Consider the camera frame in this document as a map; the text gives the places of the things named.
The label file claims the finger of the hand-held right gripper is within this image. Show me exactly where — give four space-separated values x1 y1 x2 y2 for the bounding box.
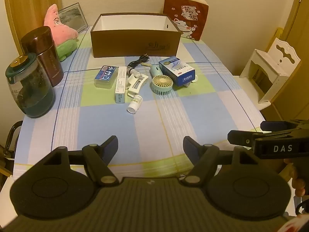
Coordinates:
260 119 309 133
227 130 260 148

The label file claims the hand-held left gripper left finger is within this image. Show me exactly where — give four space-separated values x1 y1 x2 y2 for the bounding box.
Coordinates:
43 135 119 187

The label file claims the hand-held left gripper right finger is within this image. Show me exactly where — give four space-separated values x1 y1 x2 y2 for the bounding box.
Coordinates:
183 136 256 184

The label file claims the white pill bottle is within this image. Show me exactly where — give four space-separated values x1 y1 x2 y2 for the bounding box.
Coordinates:
127 95 143 114

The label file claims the black usb cable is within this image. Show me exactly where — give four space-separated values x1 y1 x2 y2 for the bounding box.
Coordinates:
127 54 150 69

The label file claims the brown cardboard box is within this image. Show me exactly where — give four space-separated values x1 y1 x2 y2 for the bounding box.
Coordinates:
90 13 183 58

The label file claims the person's right hand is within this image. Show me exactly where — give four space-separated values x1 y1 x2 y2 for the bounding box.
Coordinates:
278 158 308 197

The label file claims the checked tablecloth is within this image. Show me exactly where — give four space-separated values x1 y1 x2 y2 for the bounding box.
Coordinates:
13 25 267 182

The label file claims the long white carton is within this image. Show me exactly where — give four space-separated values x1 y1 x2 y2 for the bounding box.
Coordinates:
115 66 128 104

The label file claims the white plastic clip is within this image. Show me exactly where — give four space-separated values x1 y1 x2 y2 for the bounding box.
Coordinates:
127 74 149 98

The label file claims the green handheld fan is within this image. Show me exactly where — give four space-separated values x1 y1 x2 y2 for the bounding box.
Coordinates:
149 64 173 96

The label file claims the blue clear plastic box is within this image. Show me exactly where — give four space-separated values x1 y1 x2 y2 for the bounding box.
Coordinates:
94 65 119 89

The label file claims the blue white medicine box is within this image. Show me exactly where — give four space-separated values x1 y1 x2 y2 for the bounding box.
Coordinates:
159 56 196 87

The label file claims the wooden door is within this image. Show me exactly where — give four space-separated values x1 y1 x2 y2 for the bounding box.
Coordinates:
281 0 309 121

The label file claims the brown thermos flask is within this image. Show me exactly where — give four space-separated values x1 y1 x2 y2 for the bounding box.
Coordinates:
20 26 64 87

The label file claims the pink starfish plush toy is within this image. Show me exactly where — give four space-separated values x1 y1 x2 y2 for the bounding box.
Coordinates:
43 4 80 62

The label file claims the red cat print cushion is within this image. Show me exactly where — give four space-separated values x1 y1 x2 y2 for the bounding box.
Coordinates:
163 0 210 41

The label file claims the framed picture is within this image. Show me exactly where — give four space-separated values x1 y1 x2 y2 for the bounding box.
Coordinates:
58 2 89 33

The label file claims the wooden panel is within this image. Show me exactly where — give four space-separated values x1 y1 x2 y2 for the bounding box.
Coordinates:
3 0 64 56

